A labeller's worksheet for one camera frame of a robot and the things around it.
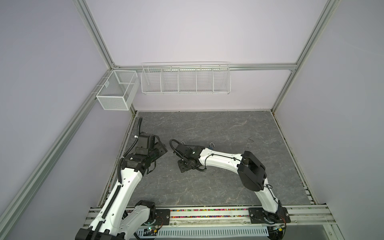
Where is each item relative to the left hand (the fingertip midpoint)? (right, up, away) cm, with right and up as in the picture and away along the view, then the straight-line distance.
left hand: (162, 149), depth 77 cm
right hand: (+10, -12, +10) cm, 18 cm away
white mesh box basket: (-36, +37, +26) cm, 57 cm away
